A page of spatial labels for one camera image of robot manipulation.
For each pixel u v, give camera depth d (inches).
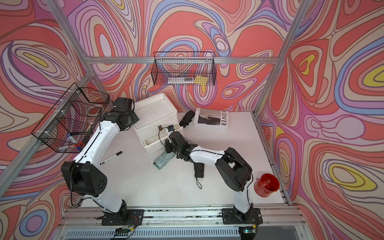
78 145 25.4
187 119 44.2
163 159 35.1
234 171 19.5
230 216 28.9
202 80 35.8
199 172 34.0
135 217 28.5
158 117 33.8
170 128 30.7
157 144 33.2
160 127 33.4
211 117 44.0
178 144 27.2
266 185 32.5
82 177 17.1
